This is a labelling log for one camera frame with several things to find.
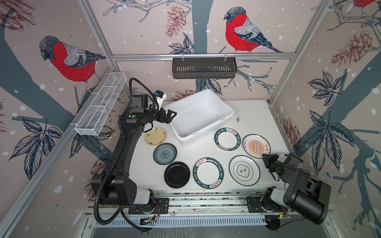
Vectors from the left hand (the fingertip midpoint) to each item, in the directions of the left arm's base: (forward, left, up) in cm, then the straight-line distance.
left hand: (168, 110), depth 76 cm
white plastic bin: (+21, -18, -30) cm, 41 cm away
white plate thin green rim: (-21, -43, -30) cm, 57 cm away
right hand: (-13, -57, -28) cm, 65 cm away
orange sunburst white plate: (-5, -54, -29) cm, 62 cm away
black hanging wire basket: (+42, -21, -1) cm, 47 cm away
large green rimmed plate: (-23, -22, -30) cm, 43 cm away
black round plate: (-23, -4, -31) cm, 38 cm away
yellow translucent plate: (+3, +13, -30) cm, 33 cm away
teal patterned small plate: (-10, +5, -30) cm, 32 cm away
